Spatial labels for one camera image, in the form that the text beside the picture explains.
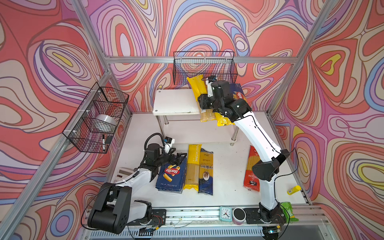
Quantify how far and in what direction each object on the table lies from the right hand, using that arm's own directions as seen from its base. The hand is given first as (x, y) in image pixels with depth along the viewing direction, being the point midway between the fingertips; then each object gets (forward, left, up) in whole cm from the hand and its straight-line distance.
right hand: (203, 101), depth 75 cm
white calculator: (-23, +47, -32) cm, 62 cm away
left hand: (-14, +13, -25) cm, 32 cm away
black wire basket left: (-15, +57, -2) cm, 59 cm away
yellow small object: (-36, -46, -30) cm, 66 cm away
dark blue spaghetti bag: (-30, -1, -35) cm, 46 cm away
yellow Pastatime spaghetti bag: (-25, +7, -34) cm, 43 cm away
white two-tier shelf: (-6, +13, -4) cm, 14 cm away
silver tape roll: (-11, +47, -2) cm, 48 cm away
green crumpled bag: (-42, -43, -37) cm, 70 cm away
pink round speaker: (-47, -15, -31) cm, 58 cm away
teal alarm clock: (-45, -10, -35) cm, 58 cm away
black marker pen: (-17, +50, -10) cm, 53 cm away
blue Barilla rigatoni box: (-28, +18, -30) cm, 45 cm away
